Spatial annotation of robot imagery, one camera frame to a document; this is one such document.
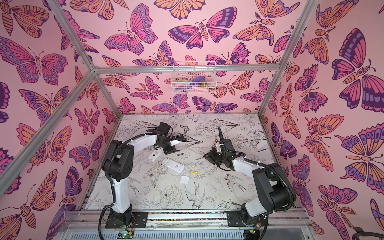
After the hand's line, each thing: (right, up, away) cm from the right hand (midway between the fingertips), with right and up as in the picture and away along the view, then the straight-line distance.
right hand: (204, 154), depth 89 cm
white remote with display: (-19, -7, +3) cm, 21 cm away
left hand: (-18, +3, +9) cm, 21 cm away
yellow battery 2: (+8, +6, +15) cm, 18 cm away
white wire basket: (-6, +49, +7) cm, 50 cm away
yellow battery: (-5, -11, +1) cm, 12 cm away
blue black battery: (-15, -1, +8) cm, 17 cm away
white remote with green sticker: (-32, -2, +8) cm, 33 cm away
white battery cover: (-12, -15, -2) cm, 19 cm away
